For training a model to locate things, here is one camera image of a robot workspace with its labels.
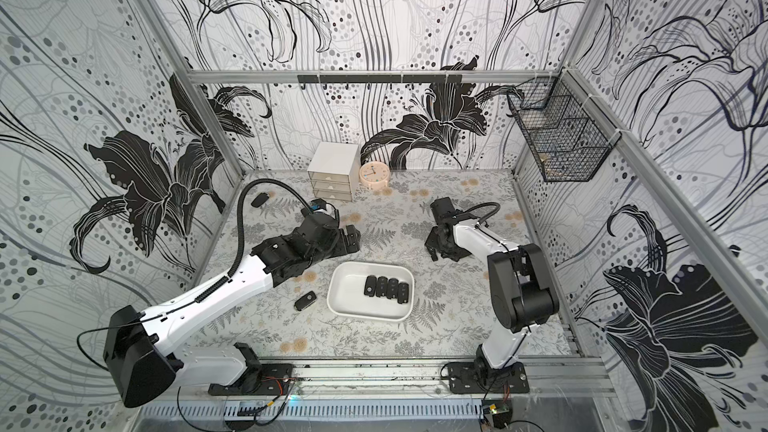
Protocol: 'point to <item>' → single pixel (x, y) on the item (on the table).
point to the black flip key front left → (305, 301)
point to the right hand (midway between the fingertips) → (442, 243)
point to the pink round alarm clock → (374, 175)
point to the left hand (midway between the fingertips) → (349, 243)
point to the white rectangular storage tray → (345, 291)
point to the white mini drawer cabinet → (335, 171)
